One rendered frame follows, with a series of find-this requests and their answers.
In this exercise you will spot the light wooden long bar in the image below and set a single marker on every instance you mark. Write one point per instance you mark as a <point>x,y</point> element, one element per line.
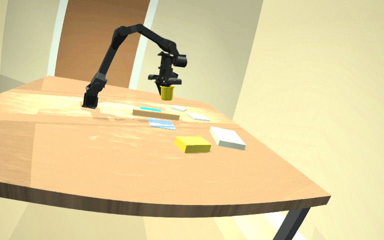
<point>155,114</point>

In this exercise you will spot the yellow cup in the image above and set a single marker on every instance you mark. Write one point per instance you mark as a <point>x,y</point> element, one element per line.
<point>166,93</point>

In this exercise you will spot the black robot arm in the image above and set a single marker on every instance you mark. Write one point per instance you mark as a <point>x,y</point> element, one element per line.
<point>99,80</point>

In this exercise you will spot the yellow rectangular block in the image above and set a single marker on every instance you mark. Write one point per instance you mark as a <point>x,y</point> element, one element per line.
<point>192,144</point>

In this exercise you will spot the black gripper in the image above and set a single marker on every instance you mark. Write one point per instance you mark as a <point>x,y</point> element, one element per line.
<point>164,78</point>

